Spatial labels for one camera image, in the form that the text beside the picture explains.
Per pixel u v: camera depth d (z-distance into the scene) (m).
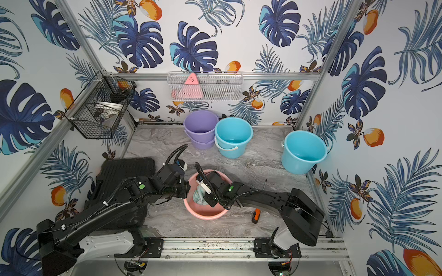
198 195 0.82
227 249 0.76
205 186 0.73
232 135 1.02
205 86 0.92
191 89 0.90
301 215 0.43
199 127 1.11
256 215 0.81
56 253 0.38
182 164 0.68
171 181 0.56
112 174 0.90
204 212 0.86
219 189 0.63
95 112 0.86
